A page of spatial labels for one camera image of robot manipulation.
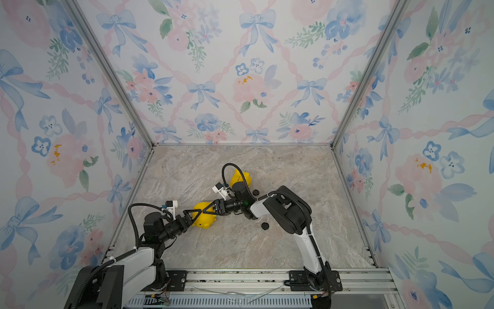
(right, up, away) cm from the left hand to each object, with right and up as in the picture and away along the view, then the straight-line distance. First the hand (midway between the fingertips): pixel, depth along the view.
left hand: (199, 215), depth 85 cm
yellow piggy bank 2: (+16, +16, +9) cm, 25 cm away
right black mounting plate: (+41, -23, -12) cm, 48 cm away
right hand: (+4, +1, +1) cm, 4 cm away
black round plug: (+29, -6, +3) cm, 30 cm away
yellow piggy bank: (+3, -1, -3) cm, 5 cm away
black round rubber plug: (+25, +8, +15) cm, 31 cm away
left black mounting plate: (-7, -22, -11) cm, 26 cm away
